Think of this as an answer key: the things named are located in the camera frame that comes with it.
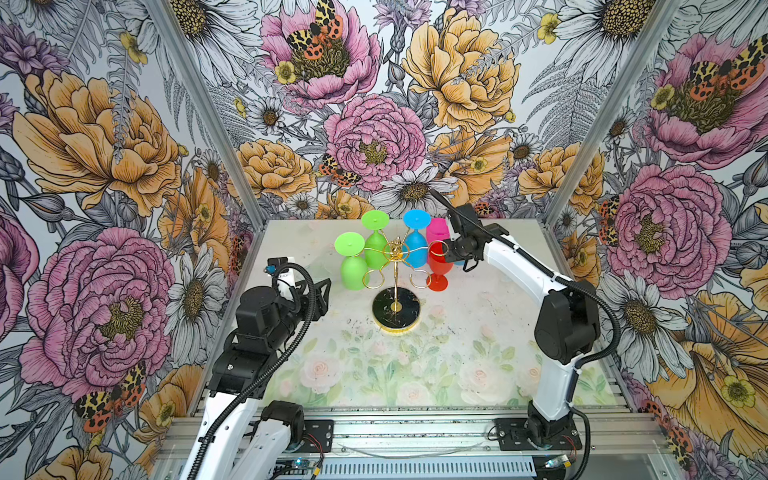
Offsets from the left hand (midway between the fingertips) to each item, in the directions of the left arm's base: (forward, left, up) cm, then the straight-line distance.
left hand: (319, 292), depth 71 cm
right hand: (+19, -36, -12) cm, 43 cm away
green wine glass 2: (+17, -13, -4) cm, 22 cm away
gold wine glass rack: (+9, -18, -25) cm, 32 cm away
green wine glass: (+10, -7, -4) cm, 13 cm away
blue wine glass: (+12, -23, +2) cm, 26 cm away
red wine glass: (+20, -33, -26) cm, 47 cm away
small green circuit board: (-31, +4, -26) cm, 40 cm away
